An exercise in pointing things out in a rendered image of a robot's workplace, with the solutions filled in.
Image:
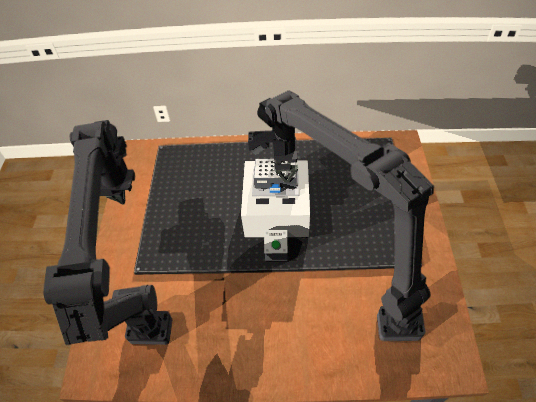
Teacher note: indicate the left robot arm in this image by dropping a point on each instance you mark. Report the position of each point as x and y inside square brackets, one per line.
[86, 279]

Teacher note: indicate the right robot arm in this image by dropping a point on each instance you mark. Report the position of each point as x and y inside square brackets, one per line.
[285, 113]

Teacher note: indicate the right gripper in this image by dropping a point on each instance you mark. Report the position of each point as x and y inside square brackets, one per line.
[291, 155]

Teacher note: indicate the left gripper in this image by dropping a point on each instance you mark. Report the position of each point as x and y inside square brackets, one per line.
[113, 184]

